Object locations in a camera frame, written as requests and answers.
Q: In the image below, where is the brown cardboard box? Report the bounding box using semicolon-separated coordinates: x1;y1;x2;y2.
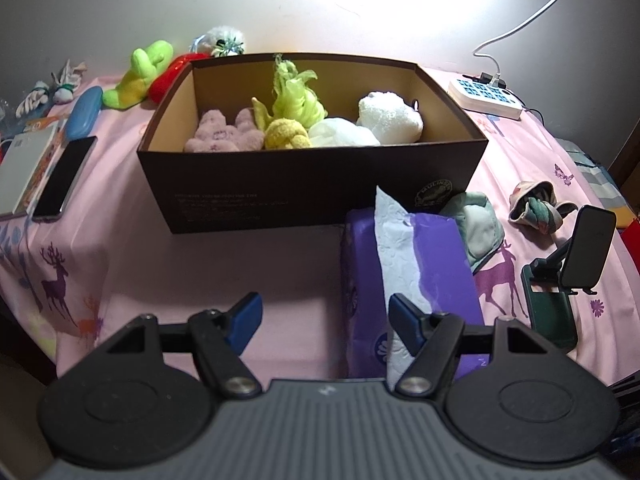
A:
138;53;488;234

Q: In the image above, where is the multicolour knotted sock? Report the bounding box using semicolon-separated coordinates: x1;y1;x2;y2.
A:
509;181;578;235

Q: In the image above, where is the white knotted glove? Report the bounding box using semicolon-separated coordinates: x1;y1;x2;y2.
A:
15;60;87;118

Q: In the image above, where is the panda plush with fluff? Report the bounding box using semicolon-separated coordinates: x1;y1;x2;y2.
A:
189;25;246;58

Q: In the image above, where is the striped blanket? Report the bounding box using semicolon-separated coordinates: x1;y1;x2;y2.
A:
558;139;636;230

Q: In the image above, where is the white power cable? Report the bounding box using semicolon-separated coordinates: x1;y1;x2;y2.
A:
472;0;592;82

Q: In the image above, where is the yellow knotted towel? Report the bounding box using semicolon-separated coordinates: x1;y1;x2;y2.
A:
252;98;310;151

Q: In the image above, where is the orange booklet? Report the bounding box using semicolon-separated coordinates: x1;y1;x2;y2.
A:
20;114;68;214

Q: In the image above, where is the lime green plush toy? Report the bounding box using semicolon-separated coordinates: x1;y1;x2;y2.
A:
102;40;174;110

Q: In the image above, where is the black smartphone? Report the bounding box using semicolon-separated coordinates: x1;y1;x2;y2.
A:
32;136;96;222

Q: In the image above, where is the white blue power strip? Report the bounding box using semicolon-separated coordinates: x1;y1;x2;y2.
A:
447;77;523;120

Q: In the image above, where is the blue glasses case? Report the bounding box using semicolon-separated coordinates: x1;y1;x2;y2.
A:
65;86;103;142

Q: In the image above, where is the black phone on stand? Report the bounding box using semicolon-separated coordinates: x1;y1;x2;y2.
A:
521;206;616;352

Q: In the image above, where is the purple tissue pack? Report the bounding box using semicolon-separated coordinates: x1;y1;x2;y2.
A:
341;190;484;385

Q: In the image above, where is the red plush toy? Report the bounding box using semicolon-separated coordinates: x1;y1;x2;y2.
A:
148;53;209;104

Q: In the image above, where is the pink plush toy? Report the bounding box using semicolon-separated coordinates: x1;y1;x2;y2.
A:
183;108;265;153

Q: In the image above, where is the lime green mesh cloth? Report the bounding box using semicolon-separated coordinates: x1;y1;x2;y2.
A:
272;54;328;129

